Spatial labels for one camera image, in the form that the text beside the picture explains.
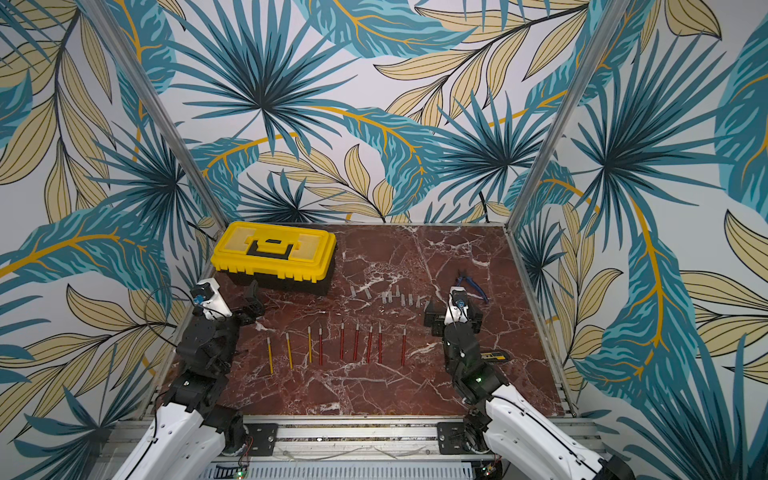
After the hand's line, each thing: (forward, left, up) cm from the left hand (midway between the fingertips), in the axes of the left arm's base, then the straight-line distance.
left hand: (240, 290), depth 74 cm
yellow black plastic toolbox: (+15, -4, -5) cm, 16 cm away
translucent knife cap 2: (+13, -36, -22) cm, 44 cm away
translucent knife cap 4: (+10, -42, -22) cm, 48 cm away
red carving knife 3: (-4, -32, -23) cm, 39 cm away
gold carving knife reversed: (-6, -8, -22) cm, 24 cm away
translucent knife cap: (+13, -30, -22) cm, 40 cm away
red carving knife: (-1, -23, -23) cm, 33 cm away
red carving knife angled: (-4, -42, -23) cm, 48 cm away
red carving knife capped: (-5, -17, -23) cm, 29 cm away
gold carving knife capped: (-4, -14, -23) cm, 27 cm away
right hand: (+1, -54, -4) cm, 54 cm away
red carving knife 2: (-3, -28, -23) cm, 36 cm away
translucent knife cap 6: (+10, -47, -21) cm, 53 cm away
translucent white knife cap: (+14, -25, -22) cm, 36 cm away
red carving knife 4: (-4, -35, -23) cm, 42 cm away
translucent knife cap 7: (+10, -50, -22) cm, 55 cm away
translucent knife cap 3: (+13, -38, -22) cm, 46 cm away
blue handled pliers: (+21, -63, -21) cm, 69 cm away
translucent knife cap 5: (+11, -44, -22) cm, 51 cm away
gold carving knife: (-8, -3, -22) cm, 24 cm away
